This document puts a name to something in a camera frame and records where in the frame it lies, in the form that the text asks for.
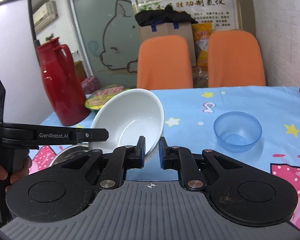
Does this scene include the person's left hand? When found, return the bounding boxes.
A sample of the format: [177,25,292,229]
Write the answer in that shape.
[0,156,32,192]

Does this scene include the white board panel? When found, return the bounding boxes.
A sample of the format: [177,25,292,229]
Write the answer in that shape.
[0,0,53,125]

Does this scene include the orange chair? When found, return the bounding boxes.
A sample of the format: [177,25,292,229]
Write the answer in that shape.
[136,35,193,90]
[207,30,266,88]

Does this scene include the instant noodle cup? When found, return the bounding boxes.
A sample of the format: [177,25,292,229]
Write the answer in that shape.
[85,85,130,112]

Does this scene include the red thermos jug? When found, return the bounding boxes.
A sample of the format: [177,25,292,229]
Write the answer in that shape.
[36,37,90,126]

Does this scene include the cardboard box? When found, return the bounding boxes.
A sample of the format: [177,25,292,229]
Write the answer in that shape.
[139,22,197,67]

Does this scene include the right orange chair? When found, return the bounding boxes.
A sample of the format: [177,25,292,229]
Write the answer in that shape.
[207,30,266,88]

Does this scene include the pink knitted item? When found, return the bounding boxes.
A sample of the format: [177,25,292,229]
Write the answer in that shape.
[81,76,100,94]

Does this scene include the white ceramic bowl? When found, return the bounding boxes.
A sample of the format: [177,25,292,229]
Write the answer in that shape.
[89,88,165,155]

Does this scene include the blue translucent plastic bowl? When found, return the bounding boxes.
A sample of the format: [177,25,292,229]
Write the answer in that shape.
[213,112,262,153]

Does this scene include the left orange chair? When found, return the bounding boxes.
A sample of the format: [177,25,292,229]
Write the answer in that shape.
[136,35,193,90]

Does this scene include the yellow snack bag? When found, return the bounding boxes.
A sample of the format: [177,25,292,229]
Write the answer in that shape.
[192,22,213,70]

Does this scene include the metal bowl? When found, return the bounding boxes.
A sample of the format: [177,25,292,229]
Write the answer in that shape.
[49,144,89,167]

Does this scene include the blue cartoon tablecloth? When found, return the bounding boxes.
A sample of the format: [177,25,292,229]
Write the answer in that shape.
[28,86,300,231]

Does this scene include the wall air conditioner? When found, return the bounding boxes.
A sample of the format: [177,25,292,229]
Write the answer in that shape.
[33,1,58,34]

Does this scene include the wall poster with text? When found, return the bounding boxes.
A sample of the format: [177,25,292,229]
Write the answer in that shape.
[136,0,242,31]

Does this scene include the black cloth on box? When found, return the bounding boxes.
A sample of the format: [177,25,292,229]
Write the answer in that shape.
[135,5,198,27]

